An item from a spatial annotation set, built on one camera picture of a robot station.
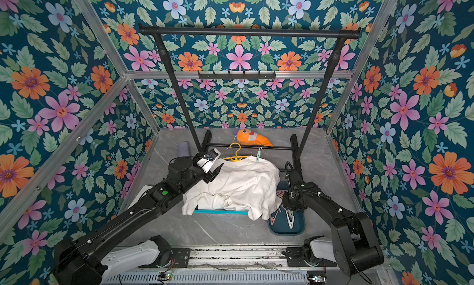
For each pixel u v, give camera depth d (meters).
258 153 0.91
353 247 0.41
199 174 0.63
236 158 0.90
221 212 0.78
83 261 0.39
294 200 0.64
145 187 0.89
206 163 0.61
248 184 0.82
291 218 0.83
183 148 1.05
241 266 0.73
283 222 0.82
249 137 1.04
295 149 1.07
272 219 0.82
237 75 0.93
